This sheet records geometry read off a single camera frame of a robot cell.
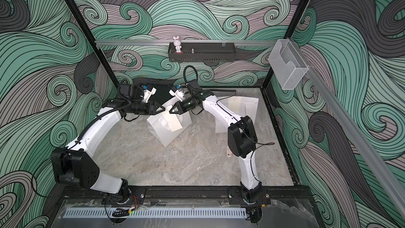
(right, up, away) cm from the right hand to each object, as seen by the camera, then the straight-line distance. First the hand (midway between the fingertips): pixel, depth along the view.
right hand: (169, 113), depth 81 cm
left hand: (-3, +3, -2) cm, 5 cm away
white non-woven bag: (-5, -7, -2) cm, 8 cm away
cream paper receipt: (+2, -4, 0) cm, 5 cm away
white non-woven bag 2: (+24, -3, -24) cm, 34 cm away
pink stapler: (+33, -23, +4) cm, 40 cm away
